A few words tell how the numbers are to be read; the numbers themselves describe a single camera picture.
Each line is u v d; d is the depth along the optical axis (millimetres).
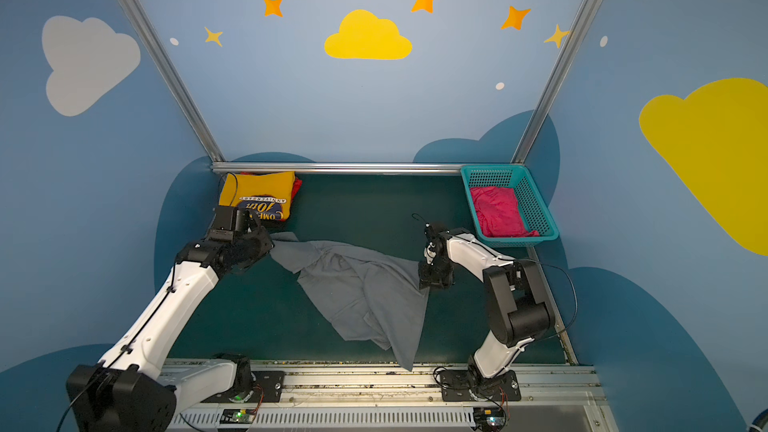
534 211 1044
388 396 733
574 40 819
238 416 711
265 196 1052
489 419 713
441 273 780
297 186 1148
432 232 781
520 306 474
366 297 883
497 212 1076
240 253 638
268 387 755
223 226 593
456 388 734
